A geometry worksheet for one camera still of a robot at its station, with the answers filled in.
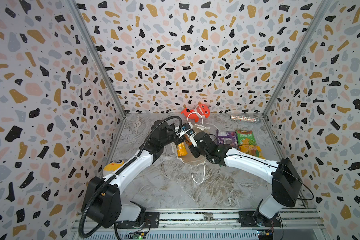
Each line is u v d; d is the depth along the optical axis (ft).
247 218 2.45
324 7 2.34
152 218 2.44
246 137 3.46
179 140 2.29
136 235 2.30
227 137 3.39
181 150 2.81
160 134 1.94
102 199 1.35
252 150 3.08
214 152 2.03
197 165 2.50
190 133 2.36
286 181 1.45
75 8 2.27
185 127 2.13
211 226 2.40
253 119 3.78
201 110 3.72
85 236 1.19
